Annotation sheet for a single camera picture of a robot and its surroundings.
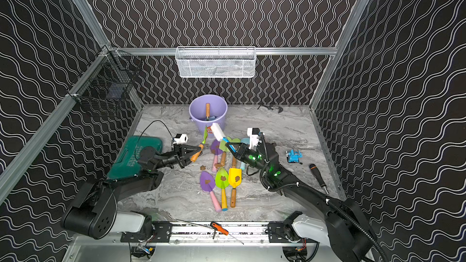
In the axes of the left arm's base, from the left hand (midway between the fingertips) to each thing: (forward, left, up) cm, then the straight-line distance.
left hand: (203, 154), depth 71 cm
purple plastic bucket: (+33, +11, -11) cm, 37 cm away
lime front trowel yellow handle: (-1, -7, -24) cm, 25 cm away
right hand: (+5, -9, 0) cm, 10 cm away
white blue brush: (+11, -4, -1) cm, 12 cm away
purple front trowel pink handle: (-2, 0, -25) cm, 25 cm away
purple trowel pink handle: (+16, -1, -24) cm, 29 cm away
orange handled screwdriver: (-21, -7, -24) cm, 32 cm away
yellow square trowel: (+2, -13, -24) cm, 28 cm away
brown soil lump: (+6, +4, -24) cm, 25 cm away
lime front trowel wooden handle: (+37, +5, -15) cm, 40 cm away
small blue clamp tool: (+13, -42, -18) cm, 47 cm away
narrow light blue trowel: (+35, +3, -18) cm, 39 cm away
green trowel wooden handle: (+10, -11, -23) cm, 28 cm away
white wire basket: (+66, +4, -1) cm, 66 cm away
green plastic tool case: (+3, +41, -21) cm, 46 cm away
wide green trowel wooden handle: (+12, -6, -23) cm, 26 cm away
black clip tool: (+51, -34, -24) cm, 66 cm away
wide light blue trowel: (+22, -17, -21) cm, 35 cm away
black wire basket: (+43, +58, +2) cm, 72 cm away
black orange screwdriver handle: (+7, -52, -22) cm, 57 cm away
